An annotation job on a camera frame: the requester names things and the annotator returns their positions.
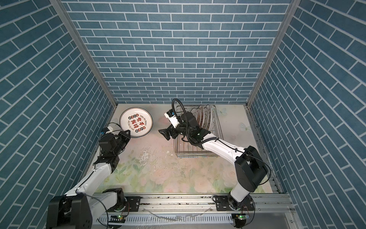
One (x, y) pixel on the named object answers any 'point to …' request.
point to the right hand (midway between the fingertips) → (163, 124)
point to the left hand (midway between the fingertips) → (131, 129)
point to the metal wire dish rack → (185, 150)
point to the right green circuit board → (242, 216)
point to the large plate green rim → (138, 121)
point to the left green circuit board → (118, 218)
